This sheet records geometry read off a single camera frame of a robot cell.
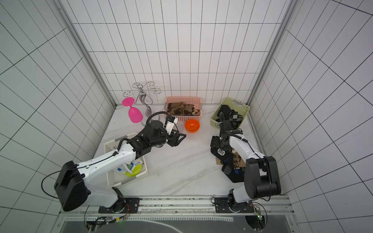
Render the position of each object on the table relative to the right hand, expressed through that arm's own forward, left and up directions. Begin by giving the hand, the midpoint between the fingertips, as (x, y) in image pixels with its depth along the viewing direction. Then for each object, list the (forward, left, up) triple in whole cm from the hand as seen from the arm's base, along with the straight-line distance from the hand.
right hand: (218, 143), depth 91 cm
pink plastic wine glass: (+10, +53, +14) cm, 56 cm away
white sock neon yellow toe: (-20, +49, +1) cm, 53 cm away
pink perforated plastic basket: (+39, +15, -1) cm, 42 cm away
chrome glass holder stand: (+19, +49, +21) cm, 56 cm away
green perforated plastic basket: (+35, -20, -2) cm, 40 cm away
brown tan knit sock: (+27, +26, +2) cm, 37 cm away
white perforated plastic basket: (-24, +59, -2) cm, 64 cm away
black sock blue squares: (-18, -9, -3) cm, 20 cm away
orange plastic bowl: (+14, +17, -1) cm, 22 cm away
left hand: (-5, +23, +15) cm, 28 cm away
